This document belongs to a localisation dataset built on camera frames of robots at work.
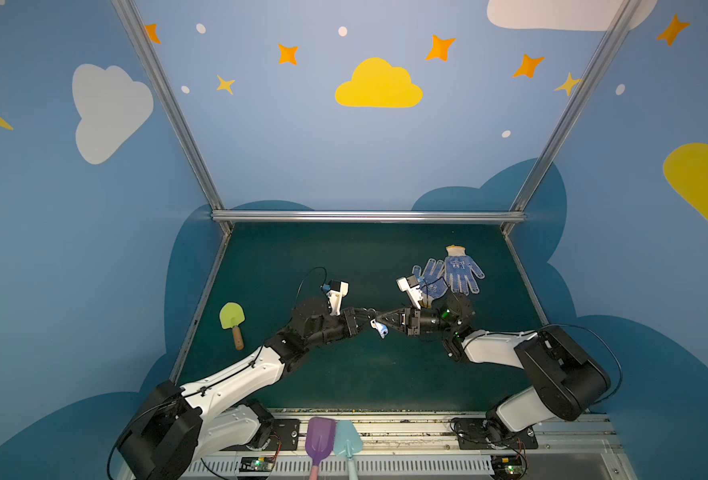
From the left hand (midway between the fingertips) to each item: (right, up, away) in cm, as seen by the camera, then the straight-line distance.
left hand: (378, 320), depth 74 cm
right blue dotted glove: (+33, +12, +36) cm, 50 cm away
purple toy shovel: (-15, -30, -1) cm, 34 cm away
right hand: (+1, 0, -1) cm, 1 cm away
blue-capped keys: (+1, -2, -1) cm, 2 cm away
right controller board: (+32, -35, -2) cm, 47 cm away
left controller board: (-30, -34, -3) cm, 45 cm away
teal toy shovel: (-8, -29, -2) cm, 30 cm away
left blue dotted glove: (+13, +10, -1) cm, 17 cm away
